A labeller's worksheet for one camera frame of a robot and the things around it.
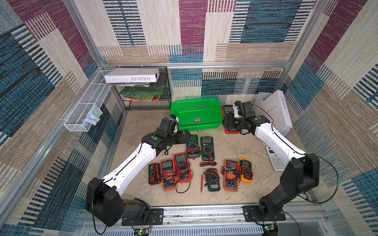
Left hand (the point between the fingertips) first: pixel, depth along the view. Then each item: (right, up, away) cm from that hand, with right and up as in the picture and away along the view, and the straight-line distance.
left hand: (183, 134), depth 81 cm
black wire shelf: (-20, +23, +38) cm, 49 cm away
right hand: (+26, +8, +7) cm, 28 cm away
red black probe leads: (+15, -18, +9) cm, 25 cm away
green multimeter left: (+6, -11, +13) cm, 18 cm away
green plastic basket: (+9, +13, +35) cm, 38 cm away
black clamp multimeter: (+16, -24, +1) cm, 29 cm away
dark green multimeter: (+15, -9, +16) cm, 23 cm away
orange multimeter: (-8, -23, +3) cm, 25 cm away
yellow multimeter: (+35, -21, +4) cm, 41 cm away
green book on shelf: (-27, +26, +13) cm, 39 cm away
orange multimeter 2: (+27, -21, +2) cm, 34 cm away
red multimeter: (+24, +9, -3) cm, 25 cm away
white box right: (+58, +16, +13) cm, 61 cm away
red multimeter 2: (-1, -18, +4) cm, 19 cm away
